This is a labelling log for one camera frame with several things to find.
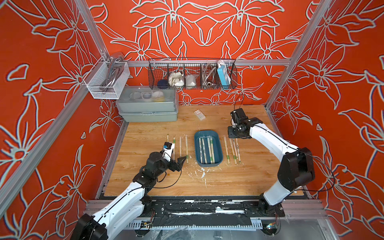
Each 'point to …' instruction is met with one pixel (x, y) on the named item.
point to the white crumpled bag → (176, 79)
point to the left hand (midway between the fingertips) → (179, 153)
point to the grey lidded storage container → (141, 104)
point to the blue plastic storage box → (208, 148)
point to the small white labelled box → (200, 114)
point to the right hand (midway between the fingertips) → (229, 132)
